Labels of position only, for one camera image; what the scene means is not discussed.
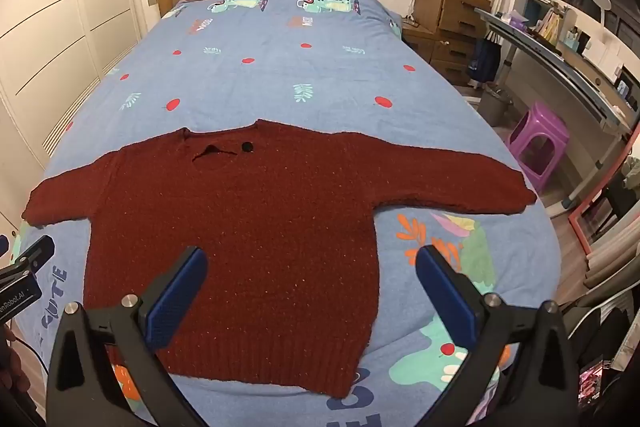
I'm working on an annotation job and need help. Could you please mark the grey desk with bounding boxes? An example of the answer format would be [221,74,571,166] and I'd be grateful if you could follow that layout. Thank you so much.
[475,7,636,218]

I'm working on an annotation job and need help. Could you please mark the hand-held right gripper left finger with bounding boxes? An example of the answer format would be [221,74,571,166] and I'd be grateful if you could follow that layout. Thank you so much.
[46,247,208,427]

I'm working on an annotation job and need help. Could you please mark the thin black cable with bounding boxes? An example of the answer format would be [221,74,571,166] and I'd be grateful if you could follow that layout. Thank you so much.
[7,334,51,380]

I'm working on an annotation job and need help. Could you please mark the dark red knit sweater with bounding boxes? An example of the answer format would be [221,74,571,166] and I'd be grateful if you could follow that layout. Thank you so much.
[21,119,535,399]

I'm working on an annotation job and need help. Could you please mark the red framed board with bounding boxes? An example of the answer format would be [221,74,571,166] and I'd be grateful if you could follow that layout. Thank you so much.
[567,142,640,253]

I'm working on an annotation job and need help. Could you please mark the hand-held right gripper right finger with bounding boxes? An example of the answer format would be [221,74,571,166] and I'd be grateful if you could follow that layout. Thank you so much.
[416,244,583,427]

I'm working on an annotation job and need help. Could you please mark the white wardrobe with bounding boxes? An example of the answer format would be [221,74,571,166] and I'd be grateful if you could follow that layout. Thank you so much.
[0,0,153,228]

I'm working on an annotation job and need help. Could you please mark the person's left hand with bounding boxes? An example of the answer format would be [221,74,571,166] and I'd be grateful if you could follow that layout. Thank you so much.
[0,324,27,392]

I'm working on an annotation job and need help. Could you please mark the grey trash bin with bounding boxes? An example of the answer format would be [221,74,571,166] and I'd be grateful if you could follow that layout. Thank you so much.
[479,83,513,128]

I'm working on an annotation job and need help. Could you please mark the wooden dresser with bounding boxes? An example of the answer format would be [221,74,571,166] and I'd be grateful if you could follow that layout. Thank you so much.
[414,0,493,85]

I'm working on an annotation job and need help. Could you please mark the wooden nightstand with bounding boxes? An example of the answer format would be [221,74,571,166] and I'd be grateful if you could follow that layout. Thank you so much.
[400,18,437,64]

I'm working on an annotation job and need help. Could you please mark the white desk lamp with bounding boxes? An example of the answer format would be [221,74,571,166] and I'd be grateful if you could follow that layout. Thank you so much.
[590,0,619,30]

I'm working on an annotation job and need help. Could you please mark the purple plastic stool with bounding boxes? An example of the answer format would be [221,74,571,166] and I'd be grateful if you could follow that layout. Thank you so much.
[507,102,571,195]

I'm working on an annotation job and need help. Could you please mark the dark blue bag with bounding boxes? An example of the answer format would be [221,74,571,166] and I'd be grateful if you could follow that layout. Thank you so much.
[467,32,502,88]

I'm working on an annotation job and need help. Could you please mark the blue printed bed sheet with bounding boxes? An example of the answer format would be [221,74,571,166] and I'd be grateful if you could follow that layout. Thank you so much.
[12,0,563,427]

